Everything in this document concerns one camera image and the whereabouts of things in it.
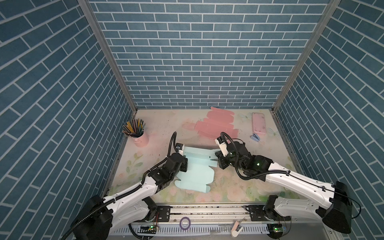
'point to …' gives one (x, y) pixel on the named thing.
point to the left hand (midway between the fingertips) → (186, 157)
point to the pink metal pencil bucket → (142, 141)
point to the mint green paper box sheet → (199, 173)
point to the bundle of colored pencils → (135, 127)
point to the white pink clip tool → (234, 233)
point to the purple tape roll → (180, 225)
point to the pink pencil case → (258, 123)
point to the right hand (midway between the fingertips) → (213, 152)
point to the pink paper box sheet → (218, 121)
